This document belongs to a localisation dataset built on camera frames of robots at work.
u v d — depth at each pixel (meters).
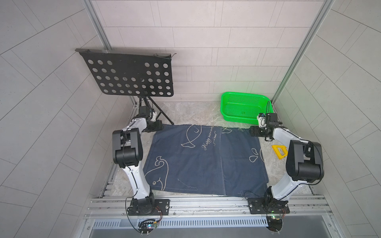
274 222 0.68
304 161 0.47
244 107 1.11
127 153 0.51
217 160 0.85
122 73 0.69
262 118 0.83
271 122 0.74
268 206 0.65
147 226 0.64
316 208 0.71
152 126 0.85
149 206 0.65
